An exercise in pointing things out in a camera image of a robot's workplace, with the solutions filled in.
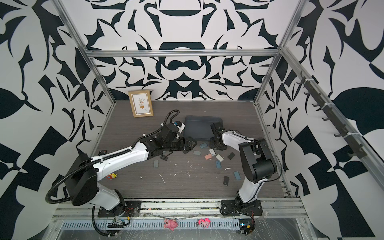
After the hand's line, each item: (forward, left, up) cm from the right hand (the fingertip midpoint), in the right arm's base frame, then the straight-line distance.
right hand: (214, 144), depth 97 cm
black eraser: (-7, -9, -1) cm, 12 cm away
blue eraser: (-13, -1, 0) cm, 13 cm away
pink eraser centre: (-9, +5, 0) cm, 10 cm away
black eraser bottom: (-22, -4, 0) cm, 23 cm away
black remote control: (-6, +69, +2) cm, 69 cm away
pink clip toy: (-42, +9, +1) cm, 43 cm away
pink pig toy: (-42, +24, +3) cm, 49 cm away
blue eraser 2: (-20, -11, 0) cm, 22 cm away
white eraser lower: (-9, -2, 0) cm, 9 cm away
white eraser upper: (-6, +2, 0) cm, 6 cm away
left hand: (-7, +15, +16) cm, 23 cm away
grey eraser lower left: (-13, +35, +1) cm, 38 cm away
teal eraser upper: (-1, +8, +1) cm, 8 cm away
